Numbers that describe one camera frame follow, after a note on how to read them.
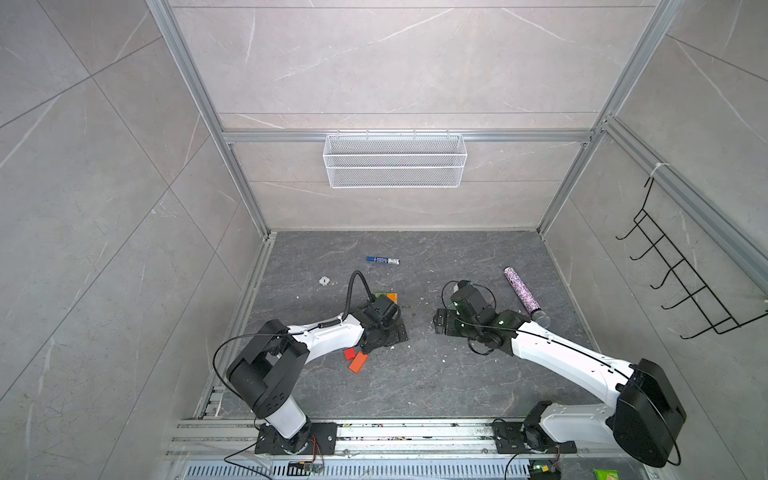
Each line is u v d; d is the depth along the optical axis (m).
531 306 0.95
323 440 0.73
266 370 0.45
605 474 0.68
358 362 0.86
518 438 0.73
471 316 0.63
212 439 0.75
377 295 0.98
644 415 0.39
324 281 1.04
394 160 1.01
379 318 0.70
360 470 0.70
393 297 0.98
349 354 0.86
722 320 0.58
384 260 1.10
